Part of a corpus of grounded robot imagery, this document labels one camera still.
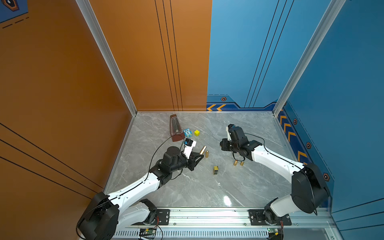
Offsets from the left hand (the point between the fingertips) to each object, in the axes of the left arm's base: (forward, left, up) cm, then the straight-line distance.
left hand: (202, 154), depth 77 cm
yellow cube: (+25, +3, -15) cm, 30 cm away
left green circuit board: (-32, +26, -19) cm, 45 cm away
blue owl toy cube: (+25, +9, -16) cm, 31 cm away
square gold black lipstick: (-4, -8, -11) cm, 14 cm away
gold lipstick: (+1, 0, +3) cm, 3 cm away
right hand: (+10, -11, -5) cm, 16 cm away
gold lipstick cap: (+3, -25, -16) cm, 30 cm away
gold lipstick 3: (+2, -21, -14) cm, 25 cm away
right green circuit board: (-31, -36, -20) cm, 51 cm away
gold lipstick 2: (+7, -3, -13) cm, 15 cm away
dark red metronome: (+21, +17, -6) cm, 28 cm away
